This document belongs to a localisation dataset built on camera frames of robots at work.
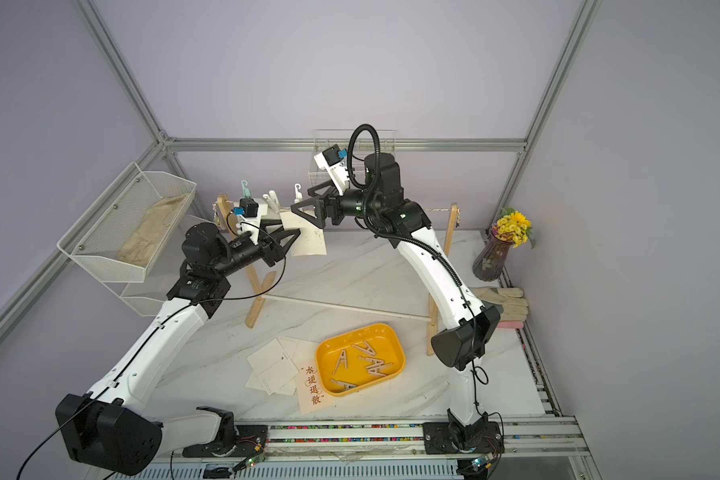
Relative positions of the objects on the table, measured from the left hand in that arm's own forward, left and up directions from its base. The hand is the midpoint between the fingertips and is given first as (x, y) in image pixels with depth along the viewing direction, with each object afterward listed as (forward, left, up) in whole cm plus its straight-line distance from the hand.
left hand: (291, 231), depth 70 cm
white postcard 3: (-15, +2, -37) cm, 40 cm away
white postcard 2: (-19, +10, -37) cm, 43 cm away
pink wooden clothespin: (-17, -11, -36) cm, 41 cm away
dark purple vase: (+13, -59, -27) cm, 66 cm away
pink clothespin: (-19, -20, -37) cm, 46 cm away
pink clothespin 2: (-18, -20, -36) cm, 45 cm away
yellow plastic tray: (-17, -15, -36) cm, 43 cm away
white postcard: (+1, -4, -4) cm, 5 cm away
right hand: (+1, -4, +7) cm, 8 cm away
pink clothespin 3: (-14, -18, -36) cm, 43 cm away
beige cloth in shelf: (+4, +42, -7) cm, 42 cm away
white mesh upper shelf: (+5, +47, -6) cm, 48 cm away
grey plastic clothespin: (-24, -11, -36) cm, 45 cm away
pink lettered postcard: (-28, -3, -37) cm, 47 cm away
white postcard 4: (-25, +4, -37) cm, 45 cm away
